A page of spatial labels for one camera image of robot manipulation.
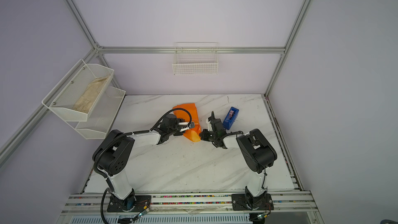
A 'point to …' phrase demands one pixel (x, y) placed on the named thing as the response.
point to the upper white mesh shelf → (76, 94)
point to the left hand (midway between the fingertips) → (182, 123)
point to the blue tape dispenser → (230, 117)
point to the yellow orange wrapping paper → (193, 134)
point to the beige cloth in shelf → (86, 99)
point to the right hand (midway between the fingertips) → (196, 135)
